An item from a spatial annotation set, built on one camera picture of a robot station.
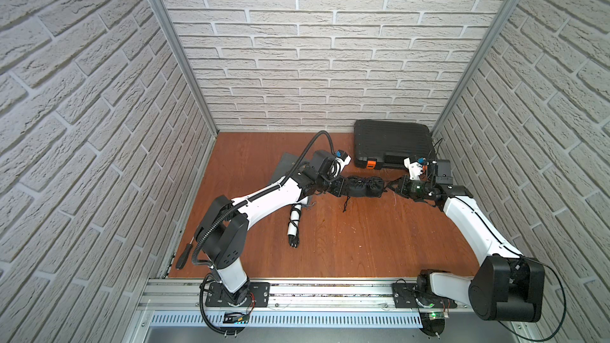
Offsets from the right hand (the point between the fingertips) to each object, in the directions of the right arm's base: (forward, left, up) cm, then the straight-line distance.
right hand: (393, 184), depth 84 cm
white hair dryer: (-9, +37, -10) cm, 39 cm away
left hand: (0, +15, +3) cm, 15 cm away
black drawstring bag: (-1, +10, 0) cm, 10 cm away
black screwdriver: (-18, +76, -12) cm, 79 cm away
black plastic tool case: (+27, -5, -9) cm, 29 cm away
